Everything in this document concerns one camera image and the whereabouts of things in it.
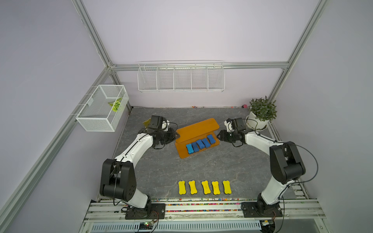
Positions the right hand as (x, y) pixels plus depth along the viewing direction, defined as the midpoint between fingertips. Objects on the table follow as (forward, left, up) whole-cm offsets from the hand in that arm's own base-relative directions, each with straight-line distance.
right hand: (219, 135), depth 96 cm
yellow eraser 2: (-32, +5, -5) cm, 33 cm away
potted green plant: (+9, -26, +13) cm, 31 cm away
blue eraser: (-8, +20, -4) cm, 21 cm away
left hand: (-6, +26, +8) cm, 28 cm away
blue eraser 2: (-6, +16, -4) cm, 18 cm away
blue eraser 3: (-4, +12, -4) cm, 14 cm away
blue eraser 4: (-3, +9, -4) cm, 10 cm away
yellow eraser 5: (-32, +24, -5) cm, 41 cm away
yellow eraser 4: (-31, +18, -5) cm, 36 cm away
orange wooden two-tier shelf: (-1, +14, +7) cm, 15 cm away
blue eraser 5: (0, +5, -5) cm, 7 cm away
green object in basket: (+6, +61, +23) cm, 66 cm away
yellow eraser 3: (-33, +10, -5) cm, 34 cm away
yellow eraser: (-31, -1, -6) cm, 31 cm away
